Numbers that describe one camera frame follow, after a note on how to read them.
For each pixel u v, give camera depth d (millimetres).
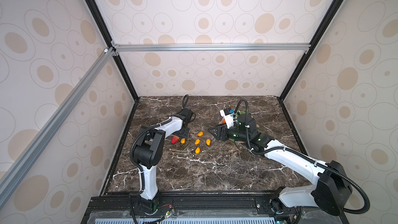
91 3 731
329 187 412
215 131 686
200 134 984
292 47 897
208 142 944
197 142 946
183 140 950
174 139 946
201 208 744
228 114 674
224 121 687
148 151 515
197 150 916
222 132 670
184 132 897
